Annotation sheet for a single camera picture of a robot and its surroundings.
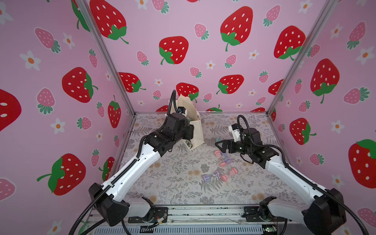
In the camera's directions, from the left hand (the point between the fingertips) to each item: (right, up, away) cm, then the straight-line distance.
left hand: (190, 126), depth 73 cm
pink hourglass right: (+25, -27, +13) cm, 39 cm away
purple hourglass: (+23, -19, +22) cm, 37 cm away
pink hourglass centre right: (+18, -18, +22) cm, 34 cm away
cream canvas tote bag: (-3, +14, +24) cm, 28 cm away
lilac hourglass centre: (+9, -30, +11) cm, 33 cm away
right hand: (+15, -10, +4) cm, 19 cm away
